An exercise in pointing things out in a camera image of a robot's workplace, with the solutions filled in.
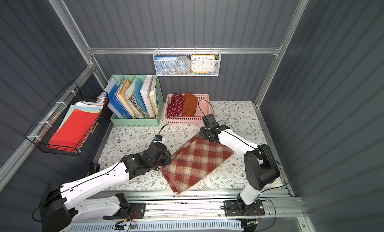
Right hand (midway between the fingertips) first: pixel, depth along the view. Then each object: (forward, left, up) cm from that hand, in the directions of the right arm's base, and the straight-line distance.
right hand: (206, 132), depth 91 cm
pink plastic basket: (+29, +1, -9) cm, 31 cm away
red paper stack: (-6, +66, +17) cm, 69 cm away
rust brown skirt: (+28, +12, -5) cm, 30 cm away
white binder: (+21, +39, +15) cm, 47 cm away
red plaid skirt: (-17, +9, -8) cm, 21 cm away
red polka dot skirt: (+26, +22, -4) cm, 34 cm away
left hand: (-16, +20, +4) cm, 26 cm away
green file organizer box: (+19, +46, +10) cm, 51 cm away
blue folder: (+17, +61, +12) cm, 64 cm away
